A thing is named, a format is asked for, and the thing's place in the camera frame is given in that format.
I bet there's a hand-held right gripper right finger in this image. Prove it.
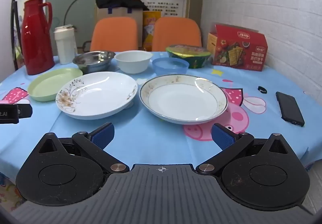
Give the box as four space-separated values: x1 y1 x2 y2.
196 123 293 174

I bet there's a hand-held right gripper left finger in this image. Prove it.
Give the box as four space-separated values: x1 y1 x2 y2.
31 122 130 173

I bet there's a white floral plate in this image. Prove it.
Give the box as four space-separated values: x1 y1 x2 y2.
56 72 138 120

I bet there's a green plastic plate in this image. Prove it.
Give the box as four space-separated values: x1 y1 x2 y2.
27 68 83 102

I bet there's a white blue-rimmed plate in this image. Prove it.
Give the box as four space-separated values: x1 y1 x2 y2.
139 74 228 125

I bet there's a stainless steel bowl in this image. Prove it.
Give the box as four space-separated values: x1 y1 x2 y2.
72 51 116 75

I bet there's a black smartphone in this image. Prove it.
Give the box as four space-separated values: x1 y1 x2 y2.
276 91 305 127

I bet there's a white ceramic bowl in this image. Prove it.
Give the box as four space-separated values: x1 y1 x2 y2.
114 50 153 74

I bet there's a red thermos jug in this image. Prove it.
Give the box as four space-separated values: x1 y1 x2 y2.
21 0 55 75

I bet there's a white lidded tumbler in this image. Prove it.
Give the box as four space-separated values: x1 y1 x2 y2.
53 25 78 64

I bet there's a green packet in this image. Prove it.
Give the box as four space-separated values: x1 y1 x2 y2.
165 44 212 69

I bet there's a red cracker box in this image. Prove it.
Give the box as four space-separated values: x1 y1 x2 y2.
207 24 268 72

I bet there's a blue plastic bowl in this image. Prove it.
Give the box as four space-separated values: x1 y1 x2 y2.
152 57 190 76

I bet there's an orange chair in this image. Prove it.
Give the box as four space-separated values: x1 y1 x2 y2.
152 17 202 52
90 17 139 52

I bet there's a yellow snack bag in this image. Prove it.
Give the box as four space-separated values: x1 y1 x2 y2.
142 11 161 51

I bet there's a brown cardboard box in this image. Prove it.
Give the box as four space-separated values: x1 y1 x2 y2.
94 6 144 38

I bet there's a cardboard box with black cloth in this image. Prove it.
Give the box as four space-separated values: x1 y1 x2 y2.
95 0 149 11

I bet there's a black metal frame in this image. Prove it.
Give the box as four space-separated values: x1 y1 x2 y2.
10 0 21 71

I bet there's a white lettered wall poster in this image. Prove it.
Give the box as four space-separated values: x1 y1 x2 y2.
99 0 190 19

